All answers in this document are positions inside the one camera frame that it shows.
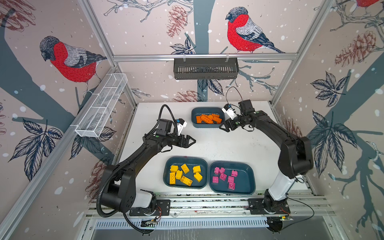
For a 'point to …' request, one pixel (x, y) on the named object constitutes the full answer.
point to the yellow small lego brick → (198, 176)
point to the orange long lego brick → (206, 119)
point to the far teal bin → (197, 111)
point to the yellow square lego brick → (196, 169)
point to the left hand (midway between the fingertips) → (190, 140)
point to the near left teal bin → (190, 161)
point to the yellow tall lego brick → (179, 174)
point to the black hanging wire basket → (203, 68)
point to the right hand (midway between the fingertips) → (224, 126)
